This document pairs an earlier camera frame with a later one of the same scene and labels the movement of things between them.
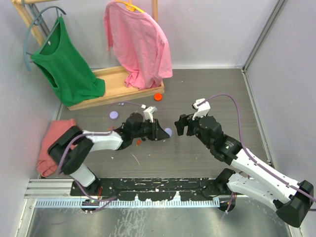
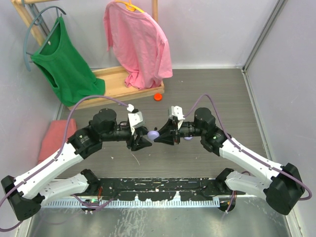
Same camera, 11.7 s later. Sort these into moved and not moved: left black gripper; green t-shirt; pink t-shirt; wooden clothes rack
Moved: left black gripper
Not moved: green t-shirt; pink t-shirt; wooden clothes rack
